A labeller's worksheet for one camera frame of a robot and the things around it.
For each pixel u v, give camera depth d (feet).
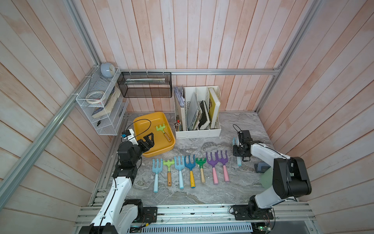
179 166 2.96
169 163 3.01
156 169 2.90
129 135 2.22
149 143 2.33
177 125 2.95
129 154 1.93
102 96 2.30
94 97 2.46
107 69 2.68
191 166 2.96
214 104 2.94
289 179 1.49
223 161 3.04
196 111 3.04
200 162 3.02
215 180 2.75
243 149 2.30
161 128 3.53
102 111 2.60
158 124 3.55
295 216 2.42
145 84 3.37
